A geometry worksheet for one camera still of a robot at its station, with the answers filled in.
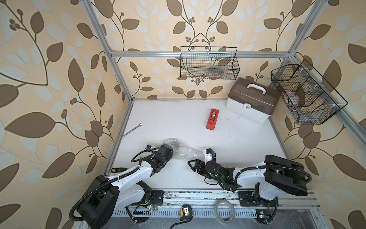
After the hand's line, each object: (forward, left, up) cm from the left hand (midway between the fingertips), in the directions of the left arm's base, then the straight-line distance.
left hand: (168, 151), depth 88 cm
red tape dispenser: (+24, -30, +2) cm, 38 cm away
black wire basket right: (+14, -76, +32) cm, 83 cm away
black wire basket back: (+52, -29, +30) cm, 67 cm away
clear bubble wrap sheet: (-3, -9, +4) cm, 10 cm away
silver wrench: (+13, +34, -5) cm, 36 cm away
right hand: (-9, -14, +2) cm, 16 cm away
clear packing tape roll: (-33, -34, +1) cm, 47 cm away
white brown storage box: (+29, -54, +16) cm, 64 cm away
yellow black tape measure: (-31, -12, 0) cm, 34 cm away
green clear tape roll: (+27, -30, +4) cm, 41 cm away
